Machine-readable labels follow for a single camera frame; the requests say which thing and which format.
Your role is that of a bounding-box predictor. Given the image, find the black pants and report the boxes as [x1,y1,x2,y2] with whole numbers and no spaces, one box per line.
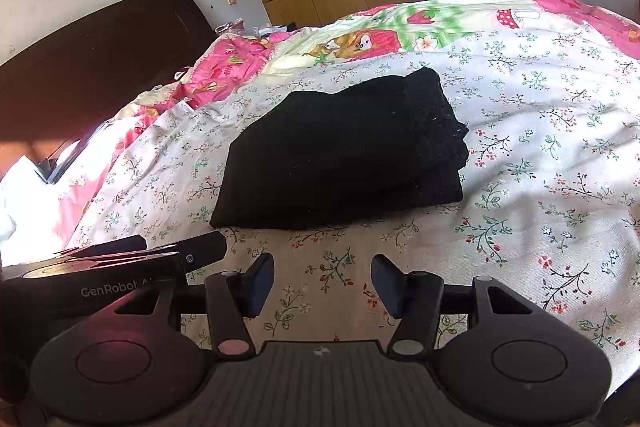
[210,67,471,231]

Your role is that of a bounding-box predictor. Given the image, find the dark wooden headboard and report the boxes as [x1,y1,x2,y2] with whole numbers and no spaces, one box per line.
[0,0,217,158]

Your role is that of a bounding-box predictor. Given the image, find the white cloth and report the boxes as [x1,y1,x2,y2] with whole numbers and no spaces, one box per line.
[0,156,57,254]

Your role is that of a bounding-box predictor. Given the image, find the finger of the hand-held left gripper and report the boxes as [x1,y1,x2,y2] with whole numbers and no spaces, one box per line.
[52,231,229,269]

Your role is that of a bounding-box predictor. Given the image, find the floral printed bed blanket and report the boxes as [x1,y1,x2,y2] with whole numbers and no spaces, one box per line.
[0,0,640,388]

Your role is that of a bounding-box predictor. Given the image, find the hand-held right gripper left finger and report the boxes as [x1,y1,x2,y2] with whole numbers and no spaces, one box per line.
[90,252,276,360]

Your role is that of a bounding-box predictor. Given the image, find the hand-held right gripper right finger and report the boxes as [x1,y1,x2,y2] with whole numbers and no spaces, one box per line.
[372,254,548,356]

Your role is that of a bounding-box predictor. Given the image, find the pile of bedside small items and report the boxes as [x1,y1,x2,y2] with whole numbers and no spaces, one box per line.
[215,19,297,40]

